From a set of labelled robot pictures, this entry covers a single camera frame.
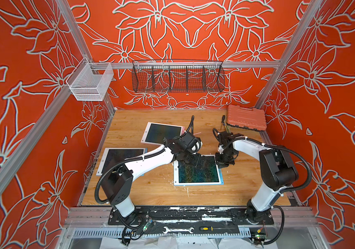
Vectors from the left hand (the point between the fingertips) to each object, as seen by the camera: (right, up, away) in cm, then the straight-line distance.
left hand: (201, 162), depth 78 cm
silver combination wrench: (-17, -29, -9) cm, 35 cm away
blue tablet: (-53, 0, +15) cm, 55 cm away
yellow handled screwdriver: (+2, -28, -9) cm, 30 cm away
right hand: (+12, -4, +11) cm, 17 cm away
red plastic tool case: (+41, +24, +29) cm, 55 cm away
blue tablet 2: (+6, -9, +8) cm, 13 cm away
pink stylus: (+1, +13, +27) cm, 30 cm away
